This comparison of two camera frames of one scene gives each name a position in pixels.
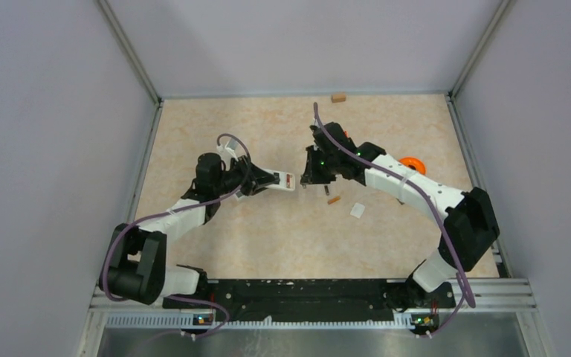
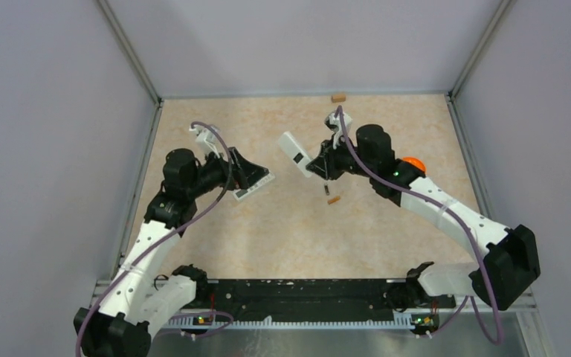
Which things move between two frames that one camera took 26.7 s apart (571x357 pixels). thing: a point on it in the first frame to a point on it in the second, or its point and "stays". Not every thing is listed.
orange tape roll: x=418 y=165 stays
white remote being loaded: x=287 y=181 to x=297 y=154
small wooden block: x=338 y=97 stays
